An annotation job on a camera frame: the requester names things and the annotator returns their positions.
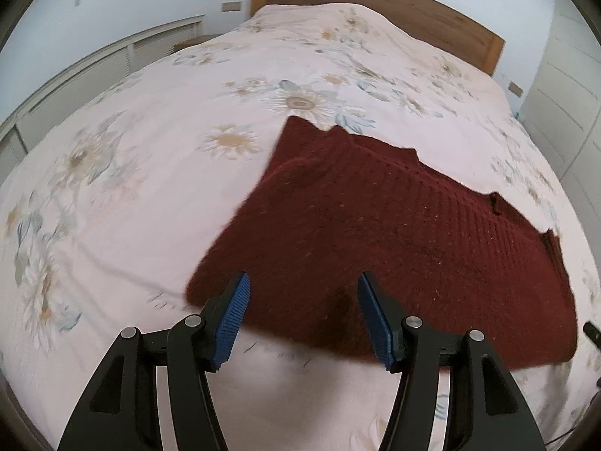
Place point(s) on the white louvered wardrobe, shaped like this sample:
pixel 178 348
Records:
pixel 562 109

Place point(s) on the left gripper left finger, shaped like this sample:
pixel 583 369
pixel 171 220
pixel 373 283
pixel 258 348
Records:
pixel 150 390

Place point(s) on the white low radiator cabinet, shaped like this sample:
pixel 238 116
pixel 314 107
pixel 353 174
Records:
pixel 82 82

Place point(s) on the wall switch plate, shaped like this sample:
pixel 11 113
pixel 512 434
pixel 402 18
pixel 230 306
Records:
pixel 231 6
pixel 515 89

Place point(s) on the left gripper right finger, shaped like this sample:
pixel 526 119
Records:
pixel 485 409

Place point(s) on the wooden headboard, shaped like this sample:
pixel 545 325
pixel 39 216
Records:
pixel 430 21

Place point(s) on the dark red knit sweater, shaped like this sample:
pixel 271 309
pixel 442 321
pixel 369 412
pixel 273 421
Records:
pixel 332 205

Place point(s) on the left wall switch plate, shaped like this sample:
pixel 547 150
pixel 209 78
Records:
pixel 231 6

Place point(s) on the right wall switch plate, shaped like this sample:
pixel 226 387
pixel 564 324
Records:
pixel 515 89

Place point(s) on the wooden nightstand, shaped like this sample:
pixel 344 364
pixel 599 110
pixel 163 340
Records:
pixel 192 42

